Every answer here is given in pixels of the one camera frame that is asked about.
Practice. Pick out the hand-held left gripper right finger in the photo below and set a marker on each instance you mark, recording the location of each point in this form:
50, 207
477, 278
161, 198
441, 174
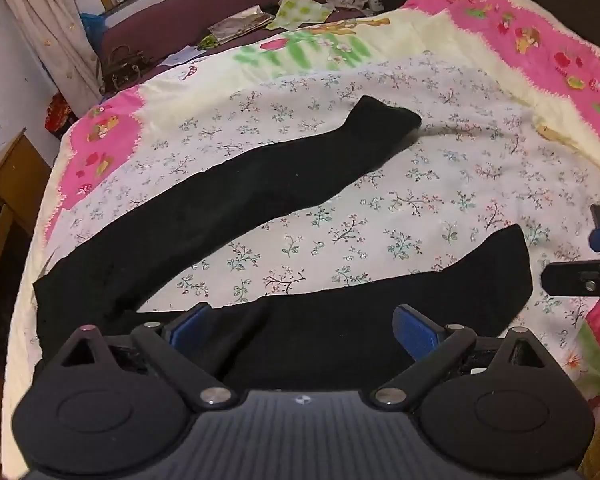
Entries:
415, 332

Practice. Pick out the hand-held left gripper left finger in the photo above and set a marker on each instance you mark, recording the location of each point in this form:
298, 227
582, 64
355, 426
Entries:
190, 327

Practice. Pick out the black pants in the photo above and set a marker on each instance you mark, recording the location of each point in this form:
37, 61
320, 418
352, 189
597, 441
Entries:
280, 175

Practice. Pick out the white floral bed sheet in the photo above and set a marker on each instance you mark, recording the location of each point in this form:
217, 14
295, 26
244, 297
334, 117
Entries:
430, 170

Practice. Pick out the pink and yellow printed blanket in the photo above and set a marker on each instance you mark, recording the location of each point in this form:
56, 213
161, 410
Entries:
530, 35

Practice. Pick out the wooden desk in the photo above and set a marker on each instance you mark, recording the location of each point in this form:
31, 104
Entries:
10, 175

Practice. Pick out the red bag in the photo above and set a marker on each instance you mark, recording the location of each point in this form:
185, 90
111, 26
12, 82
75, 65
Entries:
60, 112

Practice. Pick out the brown handbag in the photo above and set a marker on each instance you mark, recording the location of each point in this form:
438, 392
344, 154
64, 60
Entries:
122, 67

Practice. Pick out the white papers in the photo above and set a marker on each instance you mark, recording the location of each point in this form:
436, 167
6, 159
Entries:
182, 55

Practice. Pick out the silver magazine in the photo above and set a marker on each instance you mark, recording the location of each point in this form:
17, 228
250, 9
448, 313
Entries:
240, 25

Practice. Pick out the blue plastic bag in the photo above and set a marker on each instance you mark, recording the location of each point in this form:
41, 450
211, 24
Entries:
92, 30

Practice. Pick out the beige curtain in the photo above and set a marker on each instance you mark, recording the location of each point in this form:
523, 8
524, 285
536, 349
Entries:
45, 25

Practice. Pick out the green checkered cloth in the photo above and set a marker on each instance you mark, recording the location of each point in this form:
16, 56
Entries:
300, 10

